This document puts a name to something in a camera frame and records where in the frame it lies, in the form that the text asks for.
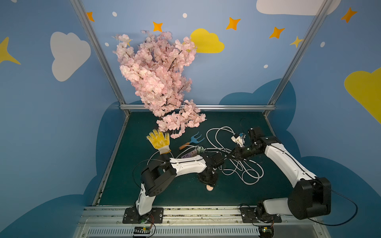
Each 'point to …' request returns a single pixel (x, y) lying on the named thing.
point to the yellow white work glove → (159, 142)
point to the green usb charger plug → (200, 149)
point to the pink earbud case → (209, 187)
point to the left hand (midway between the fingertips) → (213, 183)
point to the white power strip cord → (248, 172)
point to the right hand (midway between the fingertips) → (230, 155)
